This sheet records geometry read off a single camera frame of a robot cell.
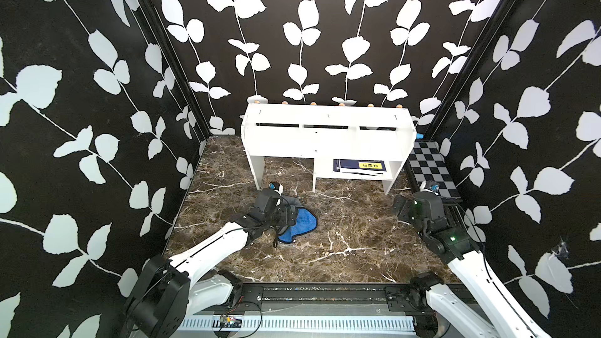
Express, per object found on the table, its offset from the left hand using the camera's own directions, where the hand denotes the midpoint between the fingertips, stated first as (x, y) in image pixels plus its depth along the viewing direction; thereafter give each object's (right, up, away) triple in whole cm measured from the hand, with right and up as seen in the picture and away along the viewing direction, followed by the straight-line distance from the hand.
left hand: (289, 207), depth 85 cm
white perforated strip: (+6, -33, -15) cm, 37 cm away
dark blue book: (+27, +15, +5) cm, 31 cm away
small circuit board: (-17, -32, -15) cm, 39 cm away
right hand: (+40, +5, -7) cm, 41 cm away
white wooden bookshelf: (+22, +25, +3) cm, 33 cm away
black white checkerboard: (+63, +15, +21) cm, 68 cm away
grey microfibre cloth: (+6, -6, 0) cm, 8 cm away
